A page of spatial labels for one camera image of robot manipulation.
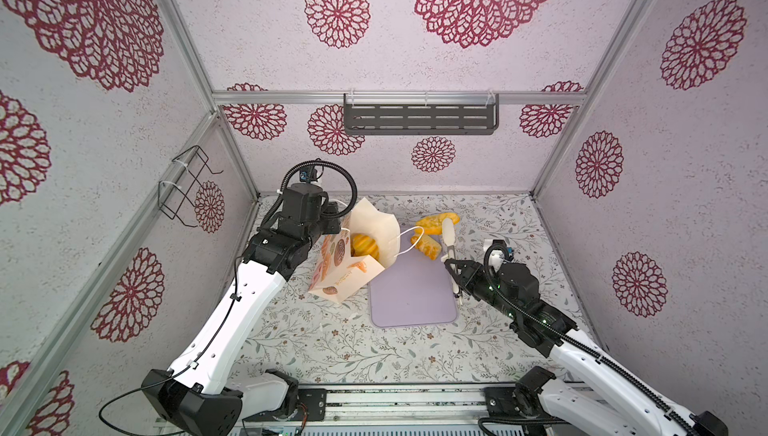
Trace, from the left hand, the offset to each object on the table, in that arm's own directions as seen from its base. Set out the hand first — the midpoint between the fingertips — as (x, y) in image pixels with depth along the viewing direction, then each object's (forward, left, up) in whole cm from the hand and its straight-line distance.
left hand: (327, 212), depth 73 cm
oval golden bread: (+2, -27, -8) cm, 29 cm away
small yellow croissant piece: (+1, -8, -15) cm, 17 cm away
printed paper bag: (-8, -1, -17) cm, 19 cm away
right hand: (-10, -29, -7) cm, 31 cm away
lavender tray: (-6, -23, -30) cm, 39 cm away
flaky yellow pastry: (+8, -29, -27) cm, 40 cm away
